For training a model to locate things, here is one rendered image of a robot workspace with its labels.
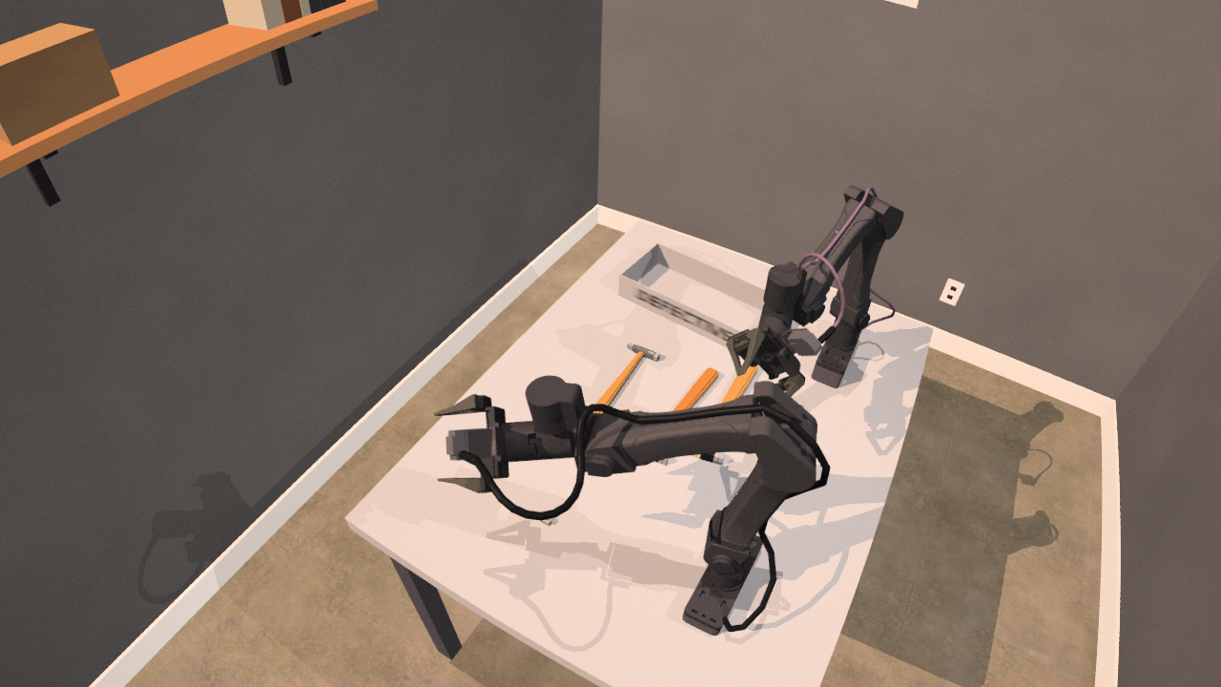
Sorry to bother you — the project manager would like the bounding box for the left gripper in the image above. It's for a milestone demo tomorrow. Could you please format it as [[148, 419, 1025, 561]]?
[[433, 394, 538, 493]]

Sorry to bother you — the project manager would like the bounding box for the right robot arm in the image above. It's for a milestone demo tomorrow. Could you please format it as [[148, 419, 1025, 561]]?
[[759, 185, 904, 375]]

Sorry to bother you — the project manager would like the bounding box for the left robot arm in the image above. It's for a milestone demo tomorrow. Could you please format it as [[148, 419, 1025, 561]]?
[[525, 375, 817, 630]]

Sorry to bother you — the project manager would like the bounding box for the black hammer with wooden handle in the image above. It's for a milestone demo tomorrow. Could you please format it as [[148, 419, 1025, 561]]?
[[694, 366, 758, 464]]

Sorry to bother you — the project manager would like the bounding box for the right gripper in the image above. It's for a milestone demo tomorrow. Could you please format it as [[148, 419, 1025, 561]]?
[[726, 316, 807, 397]]

